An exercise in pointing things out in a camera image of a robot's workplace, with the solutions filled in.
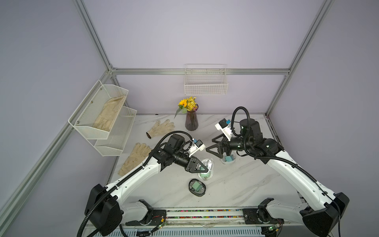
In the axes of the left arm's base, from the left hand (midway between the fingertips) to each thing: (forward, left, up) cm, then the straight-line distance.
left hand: (204, 171), depth 66 cm
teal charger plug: (+17, -18, -20) cm, 32 cm away
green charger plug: (-2, -1, 0) cm, 2 cm away
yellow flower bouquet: (+44, +9, +2) cm, 45 cm away
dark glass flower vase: (+44, +7, -16) cm, 48 cm away
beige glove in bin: (+25, +52, +8) cm, 58 cm away
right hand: (+10, -4, +6) cm, 12 cm away
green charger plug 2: (0, +3, -20) cm, 20 cm away
